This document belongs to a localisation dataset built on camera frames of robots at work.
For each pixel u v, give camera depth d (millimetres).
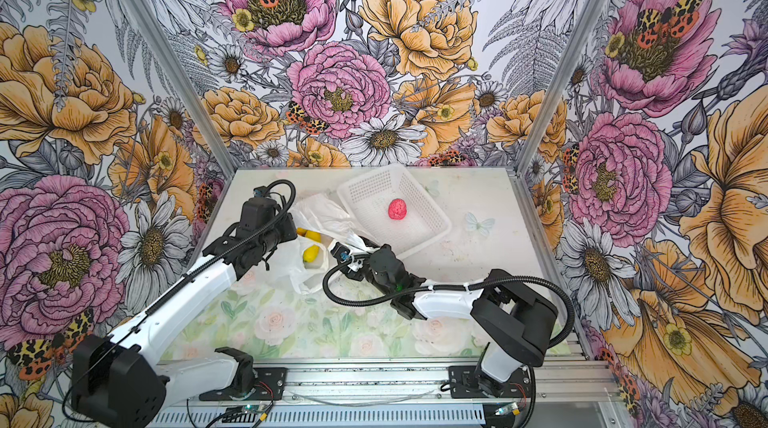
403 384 761
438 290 574
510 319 446
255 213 608
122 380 393
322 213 923
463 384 735
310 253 922
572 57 891
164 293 465
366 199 1107
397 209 1022
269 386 730
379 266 623
